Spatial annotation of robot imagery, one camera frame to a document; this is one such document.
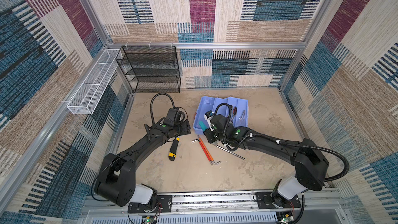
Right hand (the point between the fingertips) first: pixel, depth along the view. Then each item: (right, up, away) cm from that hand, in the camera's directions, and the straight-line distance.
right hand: (208, 132), depth 84 cm
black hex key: (+13, -12, +5) cm, 18 cm away
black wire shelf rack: (-39, +40, +27) cm, 62 cm away
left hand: (-12, +4, +4) cm, 13 cm away
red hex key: (-7, -6, +10) cm, 14 cm away
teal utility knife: (-3, +3, 0) cm, 5 cm away
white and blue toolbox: (+17, +12, +10) cm, 23 cm away
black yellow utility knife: (-20, -13, +4) cm, 24 cm away
